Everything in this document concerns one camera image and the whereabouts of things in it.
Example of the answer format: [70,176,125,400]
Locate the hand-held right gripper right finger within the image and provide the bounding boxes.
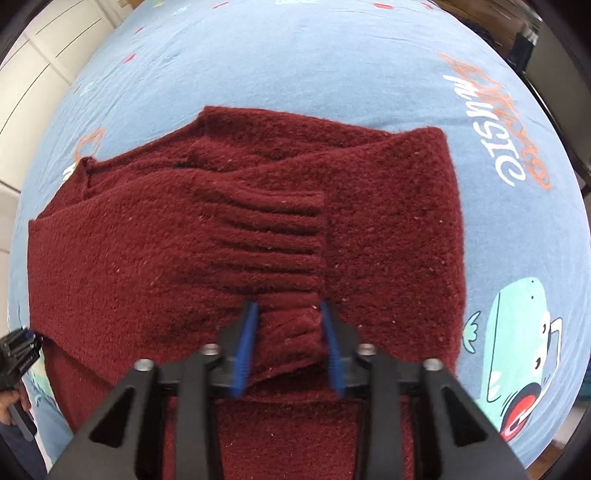
[320,301,529,480]

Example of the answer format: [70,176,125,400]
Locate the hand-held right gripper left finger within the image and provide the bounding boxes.
[46,302,260,480]

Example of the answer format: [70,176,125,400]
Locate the dark red knitted sweater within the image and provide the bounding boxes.
[27,105,465,480]

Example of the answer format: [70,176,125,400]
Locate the person's left hand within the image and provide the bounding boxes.
[0,389,29,426]

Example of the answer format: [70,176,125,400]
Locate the person's dark trousers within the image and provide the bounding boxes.
[0,422,49,480]

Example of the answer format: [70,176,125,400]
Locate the white wardrobe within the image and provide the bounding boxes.
[0,0,139,259]

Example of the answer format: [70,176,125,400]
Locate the bed with blue printed sheet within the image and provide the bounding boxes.
[7,0,585,480]

